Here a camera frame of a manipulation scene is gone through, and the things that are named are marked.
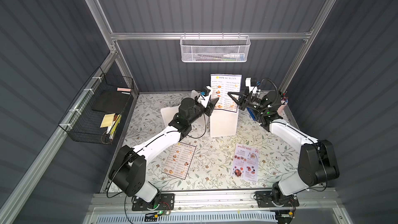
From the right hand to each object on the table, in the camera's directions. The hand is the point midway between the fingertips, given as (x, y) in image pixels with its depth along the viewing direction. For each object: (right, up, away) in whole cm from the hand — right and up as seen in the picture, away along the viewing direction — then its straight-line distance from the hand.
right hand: (231, 94), depth 72 cm
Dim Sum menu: (-27, -36, +15) cm, 48 cm away
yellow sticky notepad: (-58, -12, 0) cm, 59 cm away
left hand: (-8, 0, +2) cm, 8 cm away
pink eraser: (-58, +4, +14) cm, 60 cm away
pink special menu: (+10, -38, +13) cm, 42 cm away
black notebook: (-59, -3, +4) cm, 59 cm away
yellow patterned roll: (-53, -15, -3) cm, 56 cm away
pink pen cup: (+41, -8, +34) cm, 54 cm away
